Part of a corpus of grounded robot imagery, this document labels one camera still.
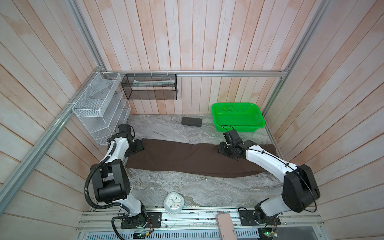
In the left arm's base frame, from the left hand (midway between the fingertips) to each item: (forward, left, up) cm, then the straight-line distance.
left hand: (137, 151), depth 90 cm
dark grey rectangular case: (+31, -31, -6) cm, 45 cm away
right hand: (+1, -51, +1) cm, 51 cm away
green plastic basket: (+29, -72, +1) cm, 78 cm away
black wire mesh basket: (+43, -4, +17) cm, 46 cm away
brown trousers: (-2, -36, -6) cm, 37 cm away
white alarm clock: (-28, -24, -5) cm, 37 cm away
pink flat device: (-38, -50, -6) cm, 63 cm away
